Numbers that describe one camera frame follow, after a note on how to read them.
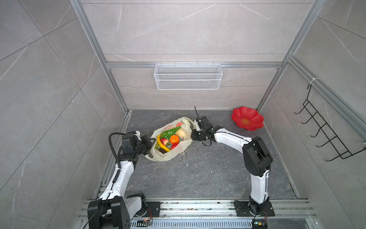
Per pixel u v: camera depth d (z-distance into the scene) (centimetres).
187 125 94
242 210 73
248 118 114
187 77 101
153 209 73
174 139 98
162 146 95
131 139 64
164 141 95
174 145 94
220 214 73
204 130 75
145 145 73
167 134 98
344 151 58
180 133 99
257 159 51
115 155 58
